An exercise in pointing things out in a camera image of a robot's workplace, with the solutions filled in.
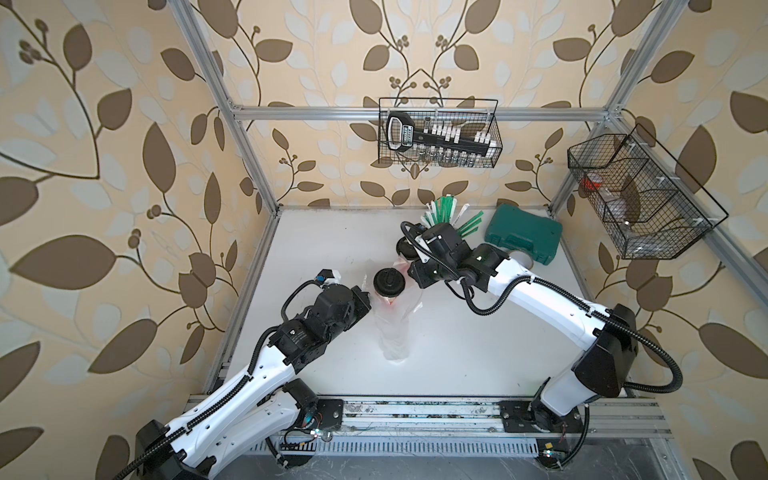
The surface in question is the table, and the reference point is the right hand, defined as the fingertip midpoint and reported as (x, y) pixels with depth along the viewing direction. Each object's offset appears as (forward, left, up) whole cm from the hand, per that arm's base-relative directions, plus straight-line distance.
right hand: (412, 270), depth 79 cm
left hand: (-6, +11, 0) cm, 13 cm away
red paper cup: (-3, +7, -2) cm, 7 cm away
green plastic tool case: (+27, -41, -16) cm, 52 cm away
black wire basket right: (+6, -59, +14) cm, 61 cm away
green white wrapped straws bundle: (+25, -12, -3) cm, 28 cm away
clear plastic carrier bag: (-7, +6, -13) cm, 15 cm away
